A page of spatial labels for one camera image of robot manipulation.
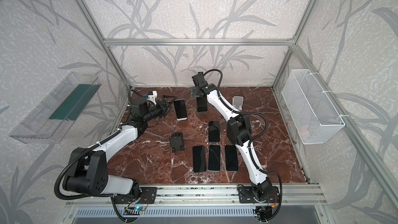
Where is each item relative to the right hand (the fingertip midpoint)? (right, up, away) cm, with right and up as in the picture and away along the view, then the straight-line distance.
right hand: (201, 85), depth 100 cm
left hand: (-12, -8, -18) cm, 23 cm away
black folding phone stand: (-13, -33, -13) cm, 38 cm away
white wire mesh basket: (+48, -17, -39) cm, 64 cm away
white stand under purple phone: (-13, -22, +2) cm, 26 cm away
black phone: (+9, -30, -3) cm, 32 cm away
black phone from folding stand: (0, -43, -15) cm, 45 cm away
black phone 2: (+18, -42, -13) cm, 48 cm away
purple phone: (-15, -16, +8) cm, 23 cm away
